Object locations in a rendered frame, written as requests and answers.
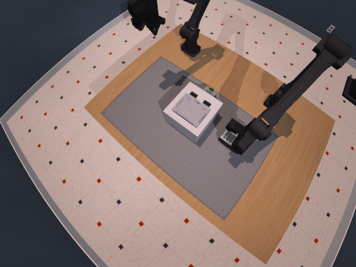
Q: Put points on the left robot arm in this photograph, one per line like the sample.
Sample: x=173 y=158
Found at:
x=331 y=51

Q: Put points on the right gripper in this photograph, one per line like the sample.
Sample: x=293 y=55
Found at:
x=156 y=25

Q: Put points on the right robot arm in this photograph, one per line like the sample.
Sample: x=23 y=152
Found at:
x=138 y=10

